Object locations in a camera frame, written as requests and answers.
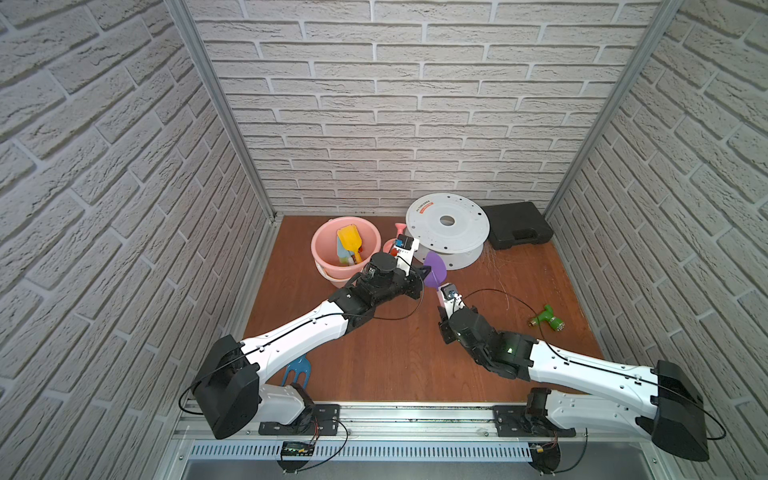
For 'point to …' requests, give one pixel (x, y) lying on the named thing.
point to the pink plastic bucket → (324, 250)
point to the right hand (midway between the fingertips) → (446, 307)
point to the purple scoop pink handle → (437, 272)
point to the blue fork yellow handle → (302, 365)
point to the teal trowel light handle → (344, 256)
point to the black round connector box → (545, 458)
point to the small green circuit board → (297, 448)
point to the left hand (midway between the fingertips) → (420, 256)
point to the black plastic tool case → (519, 223)
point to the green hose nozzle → (547, 315)
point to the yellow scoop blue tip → (351, 239)
